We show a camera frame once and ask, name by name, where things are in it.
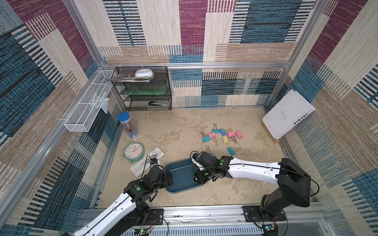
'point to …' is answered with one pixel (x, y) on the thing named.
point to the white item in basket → (103, 103)
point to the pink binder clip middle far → (231, 135)
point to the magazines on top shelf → (130, 77)
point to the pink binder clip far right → (239, 134)
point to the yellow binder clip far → (225, 139)
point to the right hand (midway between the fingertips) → (196, 177)
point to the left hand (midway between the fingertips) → (167, 176)
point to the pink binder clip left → (212, 135)
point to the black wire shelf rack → (143, 88)
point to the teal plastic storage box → (182, 172)
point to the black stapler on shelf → (153, 104)
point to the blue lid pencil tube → (124, 119)
